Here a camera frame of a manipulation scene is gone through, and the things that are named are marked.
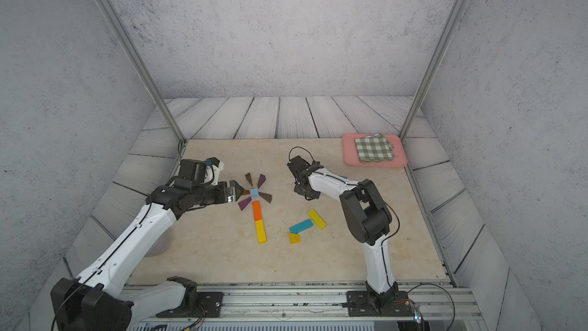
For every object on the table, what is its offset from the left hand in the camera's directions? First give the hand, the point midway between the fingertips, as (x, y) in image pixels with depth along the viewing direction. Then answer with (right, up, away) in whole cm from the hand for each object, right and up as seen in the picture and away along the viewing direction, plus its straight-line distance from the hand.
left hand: (238, 191), depth 79 cm
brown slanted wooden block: (+6, -5, +20) cm, 22 cm away
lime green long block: (+28, -13, +13) cm, 33 cm away
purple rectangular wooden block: (-2, -8, +17) cm, 19 cm away
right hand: (+24, -2, +19) cm, 30 cm away
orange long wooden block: (+3, -11, +18) cm, 21 cm away
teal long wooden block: (+22, -16, +13) cm, 30 cm away
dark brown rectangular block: (-2, +2, +26) cm, 26 cm away
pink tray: (+46, +12, +36) cm, 60 cm away
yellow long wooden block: (+6, -17, +10) cm, 21 cm away
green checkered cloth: (+58, +16, +37) cm, 70 cm away
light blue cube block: (+2, -3, +19) cm, 19 cm away
